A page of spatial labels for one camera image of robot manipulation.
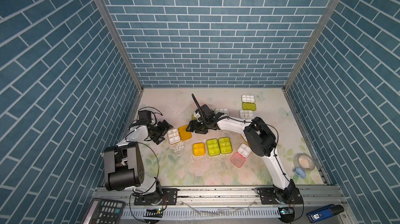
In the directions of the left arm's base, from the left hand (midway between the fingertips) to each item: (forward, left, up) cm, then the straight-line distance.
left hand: (172, 130), depth 90 cm
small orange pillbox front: (-9, -16, -6) cm, 19 cm away
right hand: (+1, -10, -3) cm, 11 cm away
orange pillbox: (+1, -6, -7) cm, 9 cm away
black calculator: (-38, +25, -5) cm, 46 cm away
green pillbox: (-8, -24, -5) cm, 26 cm away
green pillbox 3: (+26, -51, -5) cm, 57 cm away
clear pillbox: (+16, -47, -5) cm, 50 cm away
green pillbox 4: (+17, -32, -4) cm, 37 cm away
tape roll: (-16, -75, -6) cm, 77 cm away
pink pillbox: (-14, -39, -6) cm, 42 cm away
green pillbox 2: (-7, -31, -5) cm, 33 cm away
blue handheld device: (-40, -72, -1) cm, 82 cm away
